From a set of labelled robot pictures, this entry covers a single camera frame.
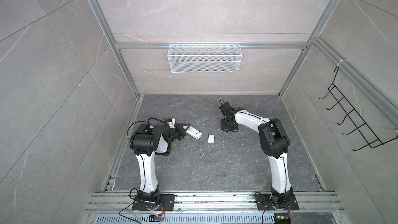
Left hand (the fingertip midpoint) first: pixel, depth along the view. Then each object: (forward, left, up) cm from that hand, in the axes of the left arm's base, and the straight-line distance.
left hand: (190, 122), depth 96 cm
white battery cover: (-9, -13, -6) cm, 17 cm away
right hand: (0, -23, -6) cm, 24 cm away
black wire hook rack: (-11, -74, +26) cm, 79 cm away
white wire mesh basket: (+35, -10, +24) cm, 43 cm away
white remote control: (-5, -2, -3) cm, 6 cm away
